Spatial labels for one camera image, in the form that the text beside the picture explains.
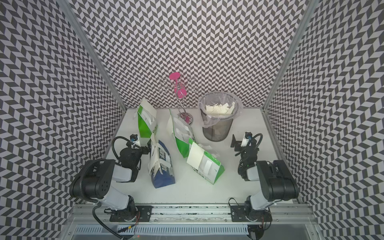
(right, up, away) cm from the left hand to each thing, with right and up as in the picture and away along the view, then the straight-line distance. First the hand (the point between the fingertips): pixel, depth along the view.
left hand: (145, 138), depth 91 cm
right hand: (+59, +1, -1) cm, 59 cm away
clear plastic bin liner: (+40, +11, -11) cm, 43 cm away
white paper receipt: (+32, -6, -18) cm, 37 cm away
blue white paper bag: (+17, -8, -29) cm, 35 cm away
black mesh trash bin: (+45, +17, +3) cm, 49 cm away
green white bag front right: (+38, -11, -24) cm, 47 cm away
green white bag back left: (+2, +11, -2) cm, 11 cm away
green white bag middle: (+25, +4, -8) cm, 26 cm away
